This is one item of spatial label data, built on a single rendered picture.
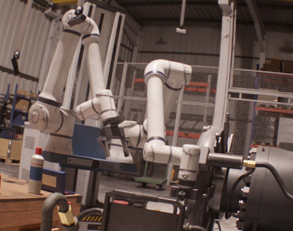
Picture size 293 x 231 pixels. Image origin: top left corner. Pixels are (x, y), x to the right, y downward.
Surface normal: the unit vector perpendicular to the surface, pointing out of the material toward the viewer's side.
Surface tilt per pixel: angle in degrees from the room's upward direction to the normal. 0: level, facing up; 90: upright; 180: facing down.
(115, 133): 66
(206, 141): 46
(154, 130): 61
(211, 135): 37
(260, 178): 72
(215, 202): 113
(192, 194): 90
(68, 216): 108
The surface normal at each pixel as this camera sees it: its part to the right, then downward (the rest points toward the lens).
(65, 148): 0.54, -0.31
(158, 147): 0.25, -0.58
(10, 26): 0.88, 0.09
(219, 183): -0.32, -0.28
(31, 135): -0.79, -0.16
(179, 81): 0.01, 0.76
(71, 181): 0.60, 0.03
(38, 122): -0.43, 0.03
